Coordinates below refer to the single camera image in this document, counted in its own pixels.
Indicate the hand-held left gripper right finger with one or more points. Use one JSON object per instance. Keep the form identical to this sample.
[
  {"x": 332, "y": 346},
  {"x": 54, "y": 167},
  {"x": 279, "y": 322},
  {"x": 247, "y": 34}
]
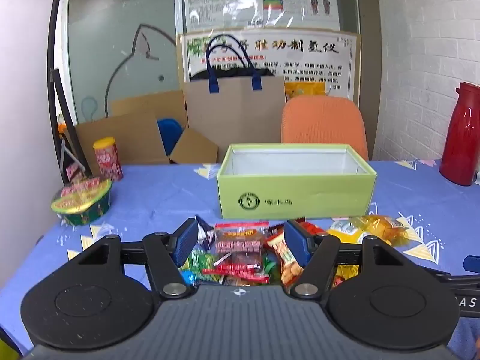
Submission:
[{"x": 296, "y": 242}]

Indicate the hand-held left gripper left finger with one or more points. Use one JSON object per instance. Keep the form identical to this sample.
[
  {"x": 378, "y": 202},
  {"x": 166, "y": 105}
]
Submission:
[{"x": 185, "y": 242}]

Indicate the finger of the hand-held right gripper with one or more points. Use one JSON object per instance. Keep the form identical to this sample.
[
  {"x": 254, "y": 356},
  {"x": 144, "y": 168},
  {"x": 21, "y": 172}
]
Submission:
[{"x": 472, "y": 263}]

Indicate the red white snack packet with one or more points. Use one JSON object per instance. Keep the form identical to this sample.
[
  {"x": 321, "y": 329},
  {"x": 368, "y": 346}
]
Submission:
[{"x": 313, "y": 228}]

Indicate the dark blue white snack packet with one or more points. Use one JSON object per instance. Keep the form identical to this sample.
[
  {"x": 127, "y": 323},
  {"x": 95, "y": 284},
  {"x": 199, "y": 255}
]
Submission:
[{"x": 205, "y": 232}]

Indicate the orange peanut snack packet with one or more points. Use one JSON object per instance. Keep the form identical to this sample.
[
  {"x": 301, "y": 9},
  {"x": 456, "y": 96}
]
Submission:
[{"x": 287, "y": 266}]

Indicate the green candy packet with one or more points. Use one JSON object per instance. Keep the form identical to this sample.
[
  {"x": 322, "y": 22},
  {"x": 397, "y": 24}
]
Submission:
[{"x": 198, "y": 266}]

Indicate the green cardboard box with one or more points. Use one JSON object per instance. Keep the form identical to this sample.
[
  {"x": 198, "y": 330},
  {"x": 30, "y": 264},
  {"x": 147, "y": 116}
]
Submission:
[{"x": 300, "y": 195}]

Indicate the yellow white snack packet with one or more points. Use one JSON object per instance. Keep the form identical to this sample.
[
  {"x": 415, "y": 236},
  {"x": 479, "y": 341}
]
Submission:
[{"x": 343, "y": 230}]

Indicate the clear red label snack packet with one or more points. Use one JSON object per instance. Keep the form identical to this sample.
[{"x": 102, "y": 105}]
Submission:
[{"x": 240, "y": 247}]

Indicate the yellow crinkly snack packet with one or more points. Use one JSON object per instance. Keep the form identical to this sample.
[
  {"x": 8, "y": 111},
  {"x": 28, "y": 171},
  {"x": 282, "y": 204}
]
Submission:
[{"x": 347, "y": 273}]

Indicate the yellow bread packet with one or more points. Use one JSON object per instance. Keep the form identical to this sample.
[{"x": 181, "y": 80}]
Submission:
[{"x": 382, "y": 228}]

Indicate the blue printed tablecloth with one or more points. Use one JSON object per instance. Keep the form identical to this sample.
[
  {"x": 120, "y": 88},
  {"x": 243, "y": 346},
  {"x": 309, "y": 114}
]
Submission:
[{"x": 157, "y": 195}]

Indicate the instant noodle bowl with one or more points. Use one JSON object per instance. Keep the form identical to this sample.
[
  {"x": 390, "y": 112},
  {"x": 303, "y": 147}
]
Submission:
[{"x": 82, "y": 202}]

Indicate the red canister yellow lid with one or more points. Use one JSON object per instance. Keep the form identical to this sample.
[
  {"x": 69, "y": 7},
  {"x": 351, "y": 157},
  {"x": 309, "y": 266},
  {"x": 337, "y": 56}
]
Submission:
[{"x": 108, "y": 161}]

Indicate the orange chair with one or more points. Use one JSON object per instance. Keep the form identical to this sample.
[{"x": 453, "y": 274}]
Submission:
[{"x": 322, "y": 123}]

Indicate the open cardboard box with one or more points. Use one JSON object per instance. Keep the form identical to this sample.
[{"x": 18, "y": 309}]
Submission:
[{"x": 120, "y": 138}]

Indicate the red thermos jug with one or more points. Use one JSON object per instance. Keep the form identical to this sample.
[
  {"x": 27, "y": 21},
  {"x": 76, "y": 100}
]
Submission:
[{"x": 461, "y": 138}]

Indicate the yellow plastic bag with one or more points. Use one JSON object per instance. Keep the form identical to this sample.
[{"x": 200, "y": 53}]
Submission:
[{"x": 303, "y": 90}]

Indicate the black tripod stand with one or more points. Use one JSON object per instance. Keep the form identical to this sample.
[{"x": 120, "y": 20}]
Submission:
[{"x": 69, "y": 127}]

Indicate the laminated text poster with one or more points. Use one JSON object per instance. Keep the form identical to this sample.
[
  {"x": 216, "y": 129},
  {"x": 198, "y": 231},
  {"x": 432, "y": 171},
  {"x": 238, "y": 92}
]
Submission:
[{"x": 311, "y": 60}]

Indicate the white board black frame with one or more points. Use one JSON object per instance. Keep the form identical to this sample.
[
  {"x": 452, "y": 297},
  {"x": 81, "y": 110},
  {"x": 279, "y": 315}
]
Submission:
[{"x": 22, "y": 82}]

